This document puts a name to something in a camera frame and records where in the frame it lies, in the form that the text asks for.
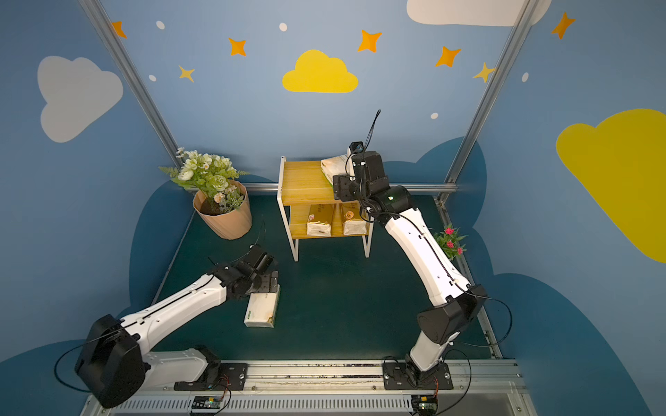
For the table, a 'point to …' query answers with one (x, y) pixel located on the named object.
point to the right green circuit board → (424, 405)
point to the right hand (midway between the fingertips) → (352, 176)
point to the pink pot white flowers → (221, 200)
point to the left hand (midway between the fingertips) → (262, 277)
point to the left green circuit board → (206, 402)
